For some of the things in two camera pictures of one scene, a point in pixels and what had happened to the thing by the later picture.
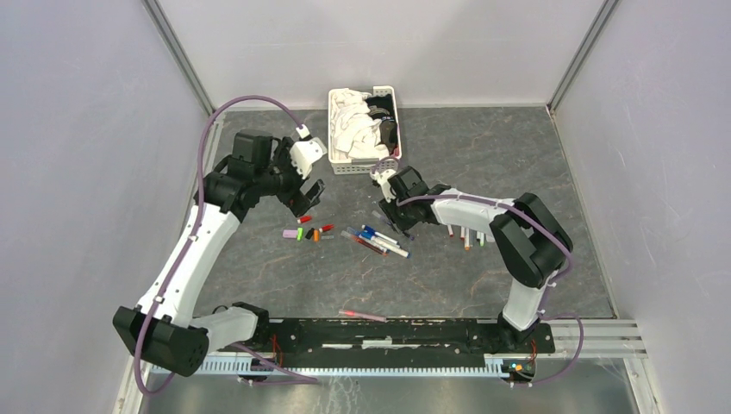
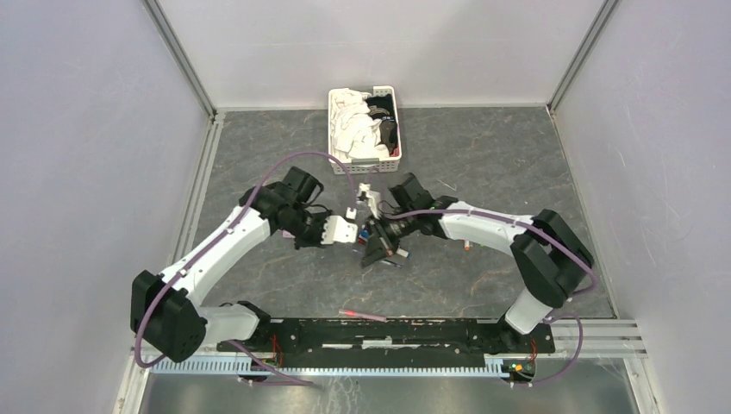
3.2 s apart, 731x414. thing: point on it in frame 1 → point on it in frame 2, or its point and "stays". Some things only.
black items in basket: x=382 y=108 stays
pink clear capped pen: x=371 y=316 stays
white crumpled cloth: x=355 y=132 stays
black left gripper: x=294 y=199 → x=318 y=237
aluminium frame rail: x=181 y=56 stays
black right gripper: x=389 y=209 → x=375 y=250
